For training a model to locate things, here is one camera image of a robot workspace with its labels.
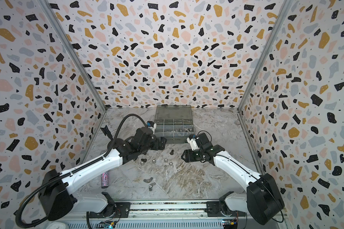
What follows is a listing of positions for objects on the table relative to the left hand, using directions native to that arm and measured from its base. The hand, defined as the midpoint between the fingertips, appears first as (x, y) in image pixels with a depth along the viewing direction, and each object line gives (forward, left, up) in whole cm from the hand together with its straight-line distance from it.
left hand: (161, 138), depth 80 cm
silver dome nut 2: (-4, -1, -19) cm, 20 cm away
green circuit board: (-37, +26, -19) cm, 49 cm away
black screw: (+1, -5, -19) cm, 19 cm away
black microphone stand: (+5, +32, 0) cm, 32 cm away
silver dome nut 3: (-7, -4, -19) cm, 20 cm away
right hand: (-7, -14, -9) cm, 18 cm away
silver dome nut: (-5, +7, -20) cm, 21 cm away
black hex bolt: (-5, +12, -18) cm, 22 cm away
